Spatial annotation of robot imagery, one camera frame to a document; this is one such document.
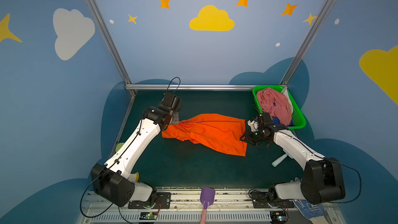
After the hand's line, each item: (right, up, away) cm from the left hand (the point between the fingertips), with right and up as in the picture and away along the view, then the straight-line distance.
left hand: (173, 116), depth 79 cm
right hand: (+39, -13, +8) cm, 42 cm away
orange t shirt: (+27, -11, +17) cm, 34 cm away
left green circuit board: (-10, -46, -8) cm, 48 cm away
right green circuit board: (+51, -47, -8) cm, 70 cm away
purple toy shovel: (+18, -39, -4) cm, 43 cm away
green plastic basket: (+79, -4, +19) cm, 81 cm away
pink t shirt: (+67, +7, +24) cm, 71 cm away
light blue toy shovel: (+58, -26, +7) cm, 64 cm away
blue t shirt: (+63, -4, +19) cm, 66 cm away
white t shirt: (+75, +15, +28) cm, 82 cm away
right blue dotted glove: (+69, -45, -7) cm, 83 cm away
